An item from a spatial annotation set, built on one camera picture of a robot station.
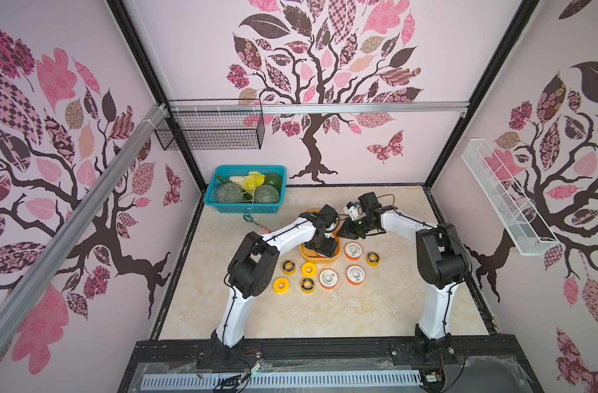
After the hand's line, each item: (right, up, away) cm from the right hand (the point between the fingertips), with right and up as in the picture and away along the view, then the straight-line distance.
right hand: (337, 236), depth 95 cm
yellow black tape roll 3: (+14, -9, 0) cm, 17 cm away
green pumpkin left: (-45, +18, +6) cm, 49 cm away
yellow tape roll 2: (-22, -17, -8) cm, 29 cm away
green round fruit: (-28, +24, +16) cm, 40 cm away
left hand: (-6, -6, -2) cm, 9 cm away
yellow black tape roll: (-20, -12, -3) cm, 23 cm away
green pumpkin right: (-30, +17, +8) cm, 35 cm away
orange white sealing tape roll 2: (-4, -15, -6) cm, 17 cm away
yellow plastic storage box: (-12, -7, -4) cm, 15 cm away
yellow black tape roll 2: (-12, -17, -8) cm, 22 cm away
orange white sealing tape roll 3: (+6, -14, -5) cm, 16 cm away
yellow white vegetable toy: (-39, +23, +16) cm, 48 cm away
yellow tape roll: (-12, -12, -4) cm, 18 cm away
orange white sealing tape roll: (+6, -6, 0) cm, 9 cm away
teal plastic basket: (-55, +17, +11) cm, 59 cm away
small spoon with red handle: (-38, +7, +11) cm, 40 cm away
